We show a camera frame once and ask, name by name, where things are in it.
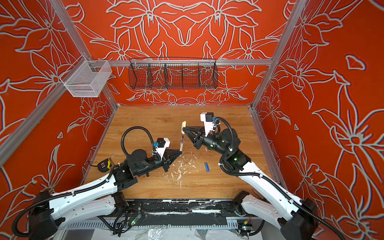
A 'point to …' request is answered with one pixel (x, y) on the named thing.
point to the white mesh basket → (86, 78)
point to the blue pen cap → (206, 166)
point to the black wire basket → (172, 73)
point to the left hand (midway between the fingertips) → (180, 151)
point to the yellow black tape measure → (104, 165)
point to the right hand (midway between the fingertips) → (182, 130)
